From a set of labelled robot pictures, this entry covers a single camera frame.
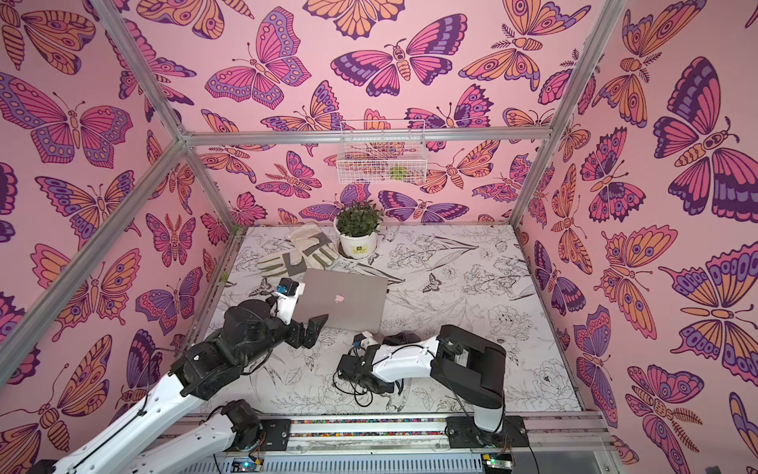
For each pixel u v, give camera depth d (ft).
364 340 2.59
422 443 2.39
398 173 3.50
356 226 3.19
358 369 2.03
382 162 3.47
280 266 3.56
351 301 3.28
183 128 3.02
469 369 1.51
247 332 1.65
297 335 1.98
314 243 3.69
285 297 1.92
